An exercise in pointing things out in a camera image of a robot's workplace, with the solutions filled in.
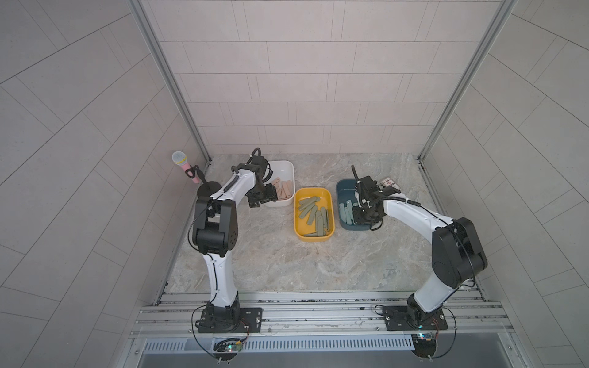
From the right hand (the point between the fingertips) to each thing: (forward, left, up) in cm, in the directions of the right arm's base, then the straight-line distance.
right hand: (357, 218), depth 91 cm
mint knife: (+4, +5, -1) cm, 7 cm away
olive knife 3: (+4, +13, -2) cm, 14 cm away
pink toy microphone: (+17, +66, +23) cm, 72 cm away
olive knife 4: (-1, +15, -2) cm, 16 cm away
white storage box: (+25, +30, -1) cm, 39 cm away
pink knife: (+20, +27, -2) cm, 34 cm away
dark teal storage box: (+14, +3, +1) cm, 14 cm away
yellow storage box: (-2, +22, -2) cm, 23 cm away
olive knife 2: (+6, +18, -2) cm, 19 cm away
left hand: (+11, +34, +2) cm, 36 cm away
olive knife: (+10, +21, -2) cm, 23 cm away
